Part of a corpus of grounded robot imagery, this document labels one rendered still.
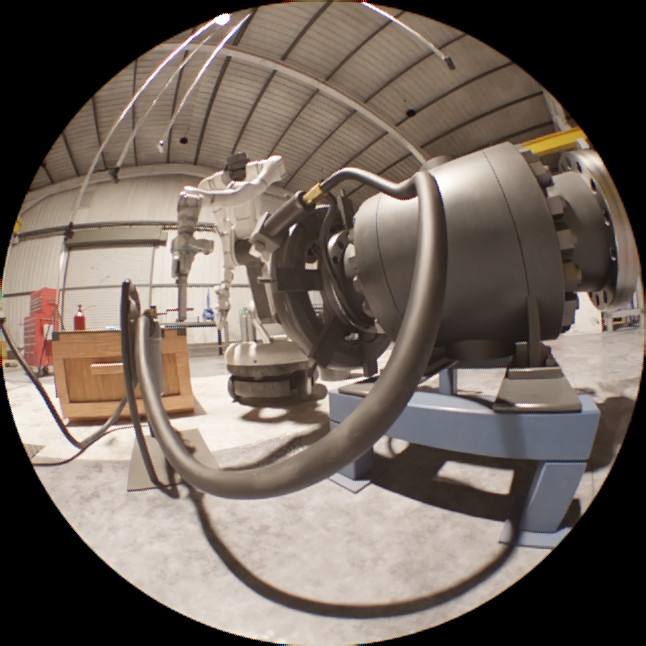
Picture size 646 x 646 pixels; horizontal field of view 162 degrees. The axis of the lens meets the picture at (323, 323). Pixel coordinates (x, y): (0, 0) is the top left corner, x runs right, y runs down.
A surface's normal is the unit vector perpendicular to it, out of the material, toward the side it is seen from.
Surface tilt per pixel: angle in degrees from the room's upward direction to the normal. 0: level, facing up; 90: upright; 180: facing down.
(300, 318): 90
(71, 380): 90
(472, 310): 130
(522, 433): 90
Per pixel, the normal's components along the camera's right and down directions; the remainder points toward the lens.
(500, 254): -0.70, 0.33
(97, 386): 0.64, -0.09
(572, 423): -0.76, 0.03
